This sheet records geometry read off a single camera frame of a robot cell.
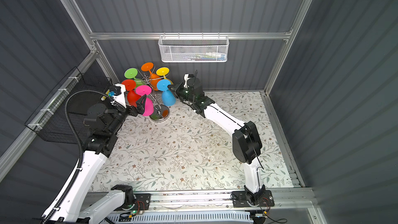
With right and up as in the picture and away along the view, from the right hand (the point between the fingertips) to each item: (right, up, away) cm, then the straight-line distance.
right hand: (167, 87), depth 77 cm
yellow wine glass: (-4, +10, +10) cm, 15 cm away
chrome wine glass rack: (-14, -15, +30) cm, 37 cm away
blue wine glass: (-1, -5, +10) cm, 11 cm away
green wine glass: (-22, +9, +7) cm, 24 cm away
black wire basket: (-46, -16, -13) cm, 51 cm away
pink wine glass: (-12, -2, 0) cm, 12 cm away
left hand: (-12, -4, -11) cm, 16 cm away
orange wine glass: (-10, +6, +9) cm, 15 cm away
